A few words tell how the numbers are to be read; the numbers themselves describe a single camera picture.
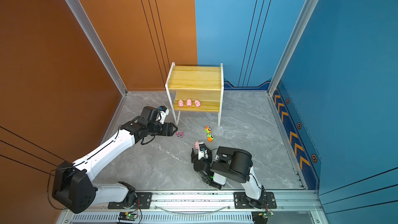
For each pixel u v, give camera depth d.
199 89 0.77
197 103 0.89
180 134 0.94
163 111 0.74
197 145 0.90
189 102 0.90
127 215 0.71
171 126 0.74
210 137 0.93
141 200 0.74
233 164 0.50
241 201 0.72
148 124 0.63
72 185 0.40
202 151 0.76
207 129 0.96
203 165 0.69
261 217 0.70
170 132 0.73
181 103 0.89
